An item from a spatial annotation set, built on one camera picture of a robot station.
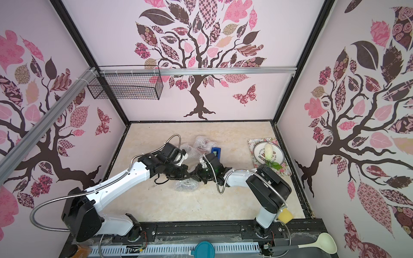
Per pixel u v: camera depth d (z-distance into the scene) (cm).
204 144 97
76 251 62
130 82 95
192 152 94
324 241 70
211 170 68
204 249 63
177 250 70
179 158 70
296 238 73
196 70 94
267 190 46
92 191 43
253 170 53
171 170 66
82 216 40
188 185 79
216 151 96
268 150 100
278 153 101
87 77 81
